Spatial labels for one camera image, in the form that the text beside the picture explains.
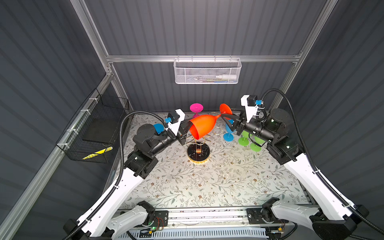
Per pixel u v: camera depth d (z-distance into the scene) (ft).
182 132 1.65
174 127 1.56
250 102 1.58
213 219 2.47
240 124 1.67
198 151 3.15
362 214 1.21
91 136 2.31
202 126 1.81
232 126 1.78
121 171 1.43
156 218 2.38
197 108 2.70
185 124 1.74
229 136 3.43
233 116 1.86
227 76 2.84
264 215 2.18
